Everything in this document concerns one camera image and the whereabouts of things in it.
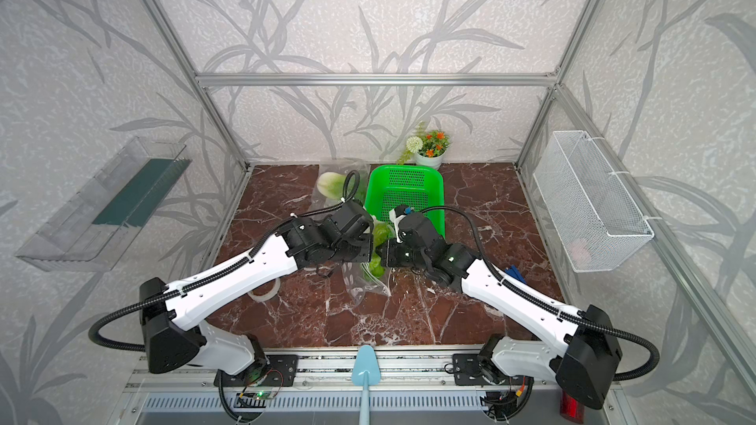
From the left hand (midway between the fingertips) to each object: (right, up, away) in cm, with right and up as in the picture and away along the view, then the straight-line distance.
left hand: (373, 252), depth 74 cm
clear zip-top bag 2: (-3, -7, 0) cm, 8 cm away
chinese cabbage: (-17, +18, +31) cm, 40 cm away
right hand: (0, +1, 0) cm, 1 cm away
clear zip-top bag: (-14, +25, +36) cm, 46 cm away
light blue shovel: (-2, -30, -1) cm, 30 cm away
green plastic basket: (+15, +17, +44) cm, 49 cm away
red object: (+46, -34, -8) cm, 58 cm away
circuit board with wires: (-27, -34, -2) cm, 43 cm away
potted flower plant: (+18, +32, +34) cm, 50 cm away
